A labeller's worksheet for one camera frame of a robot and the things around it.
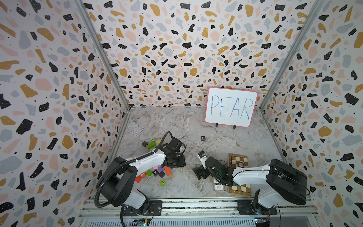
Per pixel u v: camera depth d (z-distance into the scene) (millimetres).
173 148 702
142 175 838
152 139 1000
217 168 651
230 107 1030
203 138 1008
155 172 855
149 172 856
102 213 745
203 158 757
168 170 860
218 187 798
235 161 883
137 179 811
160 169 864
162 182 814
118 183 427
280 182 437
